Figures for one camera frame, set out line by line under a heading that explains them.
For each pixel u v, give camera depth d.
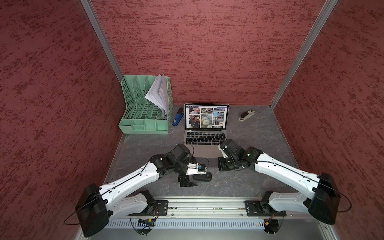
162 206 0.75
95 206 0.39
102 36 0.81
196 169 0.63
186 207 0.76
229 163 0.66
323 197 0.39
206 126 1.03
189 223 0.77
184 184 0.67
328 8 0.71
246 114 1.10
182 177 0.66
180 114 1.09
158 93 0.89
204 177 0.83
